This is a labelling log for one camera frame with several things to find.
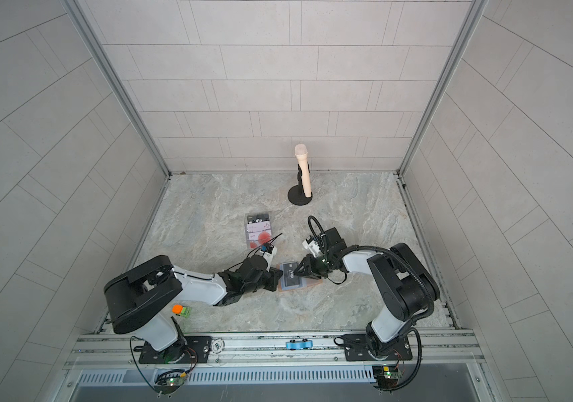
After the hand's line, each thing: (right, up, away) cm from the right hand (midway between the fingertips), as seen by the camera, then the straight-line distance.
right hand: (298, 273), depth 86 cm
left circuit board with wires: (-34, -22, -21) cm, 45 cm away
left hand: (-3, -1, +2) cm, 4 cm away
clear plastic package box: (-15, +14, +7) cm, 21 cm away
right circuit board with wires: (+24, -22, -18) cm, 38 cm away
